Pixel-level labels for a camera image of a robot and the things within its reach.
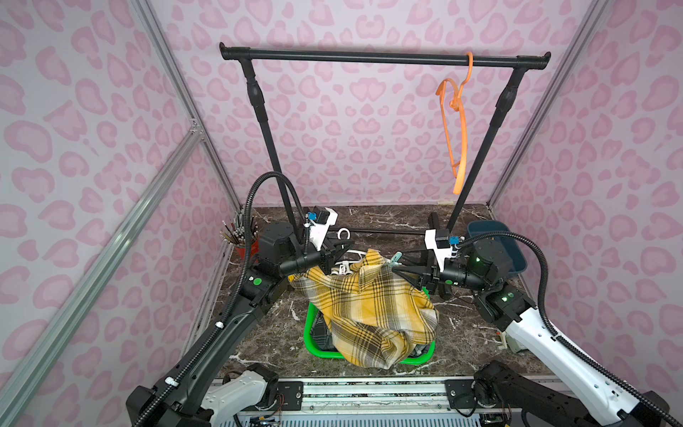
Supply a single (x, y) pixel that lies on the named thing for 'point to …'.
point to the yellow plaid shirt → (373, 311)
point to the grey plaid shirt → (321, 334)
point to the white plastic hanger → (345, 267)
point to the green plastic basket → (325, 353)
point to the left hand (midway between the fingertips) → (353, 242)
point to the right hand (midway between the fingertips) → (398, 265)
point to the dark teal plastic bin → (478, 228)
